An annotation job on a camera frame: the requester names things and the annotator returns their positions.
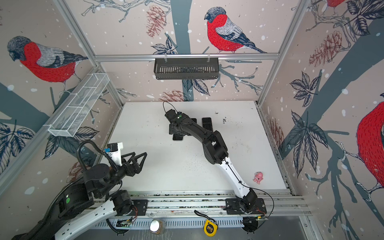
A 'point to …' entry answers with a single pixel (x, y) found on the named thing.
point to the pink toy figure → (258, 177)
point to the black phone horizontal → (206, 123)
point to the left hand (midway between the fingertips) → (140, 155)
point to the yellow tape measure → (210, 227)
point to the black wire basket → (188, 68)
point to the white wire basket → (77, 109)
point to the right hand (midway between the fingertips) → (177, 132)
